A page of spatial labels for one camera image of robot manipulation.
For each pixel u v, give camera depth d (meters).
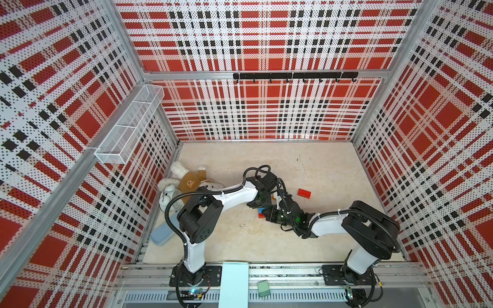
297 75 0.89
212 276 0.73
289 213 0.67
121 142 0.94
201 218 0.48
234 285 0.69
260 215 0.88
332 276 0.73
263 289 0.70
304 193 0.98
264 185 0.69
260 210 0.88
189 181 0.93
